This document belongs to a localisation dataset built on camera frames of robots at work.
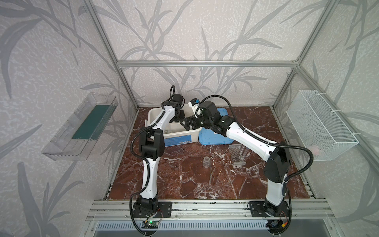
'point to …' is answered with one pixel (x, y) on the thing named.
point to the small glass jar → (206, 162)
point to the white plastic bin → (175, 134)
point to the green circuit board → (150, 224)
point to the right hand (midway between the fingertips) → (187, 114)
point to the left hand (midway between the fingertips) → (181, 113)
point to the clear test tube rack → (238, 153)
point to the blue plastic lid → (207, 137)
